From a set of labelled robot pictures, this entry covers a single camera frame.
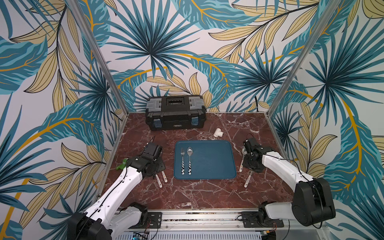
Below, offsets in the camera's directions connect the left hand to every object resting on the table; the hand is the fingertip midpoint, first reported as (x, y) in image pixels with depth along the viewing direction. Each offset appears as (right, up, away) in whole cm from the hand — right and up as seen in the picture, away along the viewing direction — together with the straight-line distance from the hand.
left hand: (160, 168), depth 79 cm
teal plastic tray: (+29, +2, +14) cm, 32 cm away
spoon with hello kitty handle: (-2, -9, +6) cm, 11 cm away
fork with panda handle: (+50, -8, +8) cm, 51 cm away
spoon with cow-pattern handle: (+15, +6, +16) cm, 23 cm away
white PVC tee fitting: (+35, +18, +26) cm, 47 cm away
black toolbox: (+8, +32, +18) cm, 38 cm away
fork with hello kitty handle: (+1, -7, +6) cm, 10 cm away
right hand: (+50, 0, +7) cm, 51 cm away
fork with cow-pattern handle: (+11, +5, +18) cm, 21 cm away
